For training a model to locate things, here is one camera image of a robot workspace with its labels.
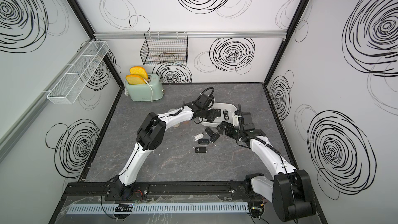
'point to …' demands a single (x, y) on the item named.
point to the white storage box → (231, 107)
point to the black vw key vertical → (218, 112)
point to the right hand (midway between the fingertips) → (224, 130)
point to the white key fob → (199, 136)
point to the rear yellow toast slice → (139, 70)
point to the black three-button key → (203, 141)
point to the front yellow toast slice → (132, 79)
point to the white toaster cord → (127, 94)
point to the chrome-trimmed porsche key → (226, 114)
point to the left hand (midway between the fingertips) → (214, 114)
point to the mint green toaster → (142, 92)
